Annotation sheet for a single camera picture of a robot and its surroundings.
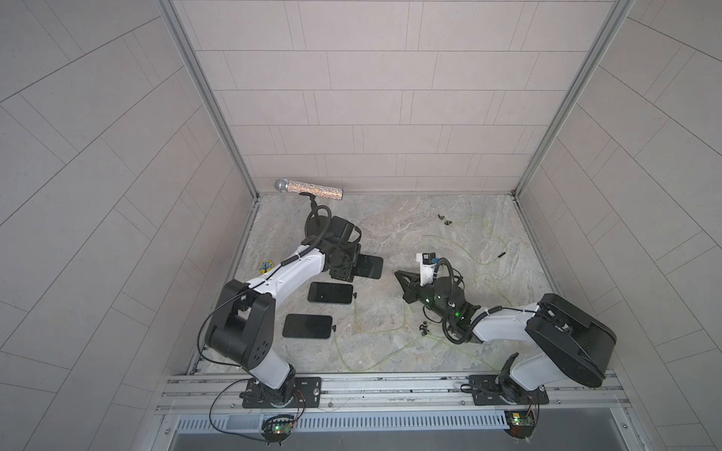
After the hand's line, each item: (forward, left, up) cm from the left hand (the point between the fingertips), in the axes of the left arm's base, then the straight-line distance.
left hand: (367, 256), depth 88 cm
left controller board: (-43, +20, -6) cm, 48 cm away
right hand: (-8, -9, +1) cm, 12 cm away
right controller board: (-42, -39, -9) cm, 58 cm away
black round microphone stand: (+14, +18, -2) cm, 23 cm away
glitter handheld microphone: (+17, +26, +14) cm, 35 cm away
